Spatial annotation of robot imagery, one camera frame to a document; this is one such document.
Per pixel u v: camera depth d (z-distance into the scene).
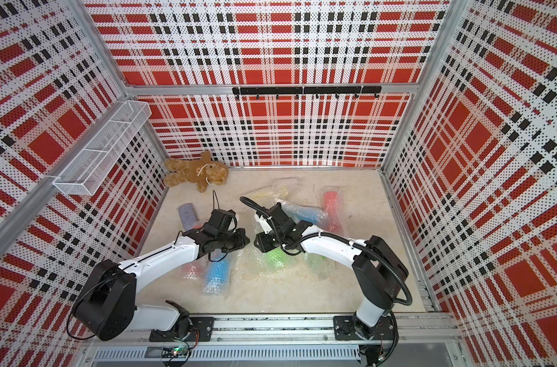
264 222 0.74
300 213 0.95
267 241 0.74
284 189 1.04
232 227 0.74
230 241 0.75
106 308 0.42
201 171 1.11
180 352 0.69
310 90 0.89
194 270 0.80
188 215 0.99
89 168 0.71
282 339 0.73
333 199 0.98
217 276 0.77
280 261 0.82
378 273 0.45
